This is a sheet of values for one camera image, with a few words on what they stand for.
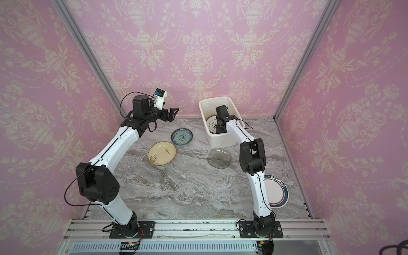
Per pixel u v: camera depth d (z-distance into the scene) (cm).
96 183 45
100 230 76
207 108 106
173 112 76
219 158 100
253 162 62
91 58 87
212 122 113
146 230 74
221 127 81
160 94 70
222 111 84
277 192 86
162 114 74
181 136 109
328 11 70
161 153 101
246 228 74
